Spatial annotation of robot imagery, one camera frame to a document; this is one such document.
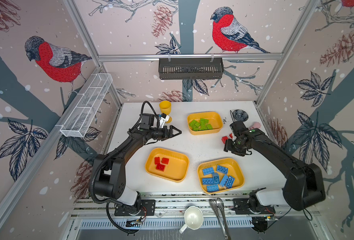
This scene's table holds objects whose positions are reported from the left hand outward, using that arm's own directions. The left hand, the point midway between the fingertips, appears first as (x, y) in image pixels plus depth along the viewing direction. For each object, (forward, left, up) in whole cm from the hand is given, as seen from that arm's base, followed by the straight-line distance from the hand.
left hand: (176, 134), depth 81 cm
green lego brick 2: (+18, -23, -18) cm, 35 cm away
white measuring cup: (-37, -8, -17) cm, 42 cm away
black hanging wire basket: (+51, -1, +9) cm, 52 cm away
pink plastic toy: (+18, -58, -17) cm, 63 cm away
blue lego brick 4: (-20, -30, -17) cm, 40 cm away
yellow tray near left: (-10, +5, -18) cm, 22 cm away
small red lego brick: (-8, +12, -18) cm, 23 cm away
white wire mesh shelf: (-2, +48, +12) cm, 50 cm away
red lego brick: (-12, +10, -17) cm, 23 cm away
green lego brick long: (+19, -13, -17) cm, 29 cm away
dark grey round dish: (+27, -48, -15) cm, 57 cm away
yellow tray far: (+24, -29, -17) cm, 41 cm away
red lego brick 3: (+6, -31, -15) cm, 35 cm away
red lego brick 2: (-8, +7, -17) cm, 20 cm away
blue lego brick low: (-24, -19, -17) cm, 35 cm away
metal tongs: (-33, -20, -13) cm, 40 cm away
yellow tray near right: (-15, -33, -16) cm, 40 cm away
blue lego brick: (-15, -18, -16) cm, 28 cm away
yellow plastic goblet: (+27, +8, -6) cm, 29 cm away
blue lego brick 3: (-19, -27, -15) cm, 36 cm away
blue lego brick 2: (-20, -18, -17) cm, 32 cm away
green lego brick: (+22, -20, -17) cm, 34 cm away
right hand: (-6, -30, -10) cm, 32 cm away
